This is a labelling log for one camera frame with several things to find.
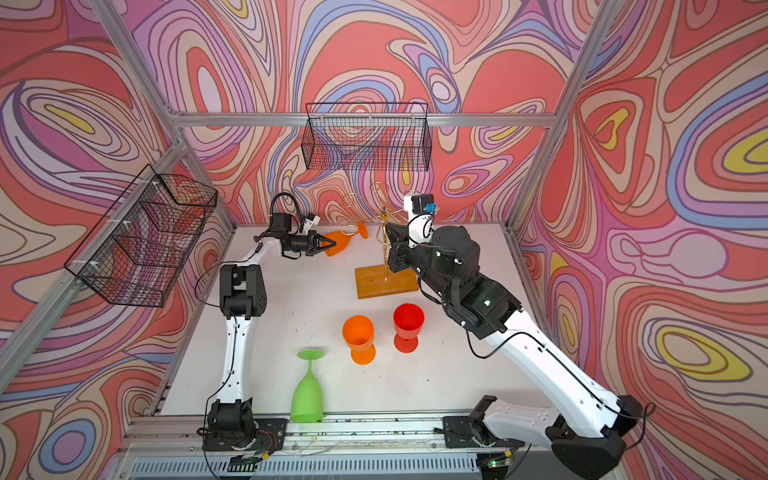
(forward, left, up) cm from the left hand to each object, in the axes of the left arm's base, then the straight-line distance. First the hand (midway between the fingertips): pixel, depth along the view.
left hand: (336, 245), depth 105 cm
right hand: (-28, -18, +34) cm, 48 cm away
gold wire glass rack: (+21, -16, -1) cm, 26 cm away
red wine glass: (-33, -24, +7) cm, 41 cm away
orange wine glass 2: (+4, -2, 0) cm, 4 cm away
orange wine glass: (-35, -11, +5) cm, 37 cm away
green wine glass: (-51, +2, -3) cm, 51 cm away
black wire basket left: (-18, +47, +19) cm, 54 cm away
